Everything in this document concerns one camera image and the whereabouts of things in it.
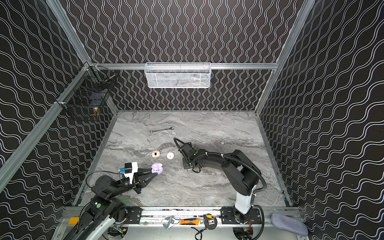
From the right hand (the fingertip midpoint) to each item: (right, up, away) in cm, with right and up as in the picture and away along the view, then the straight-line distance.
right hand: (189, 163), depth 93 cm
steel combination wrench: (-14, +22, +17) cm, 31 cm away
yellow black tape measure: (+10, -22, -22) cm, 33 cm away
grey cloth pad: (+46, -22, -23) cm, 56 cm away
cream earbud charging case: (-21, +6, +2) cm, 22 cm away
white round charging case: (-13, +5, +2) cm, 13 cm away
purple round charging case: (-14, +5, -28) cm, 32 cm away
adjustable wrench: (-9, -23, -21) cm, 33 cm away
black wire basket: (-64, +44, 0) cm, 78 cm away
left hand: (-13, +3, -30) cm, 33 cm away
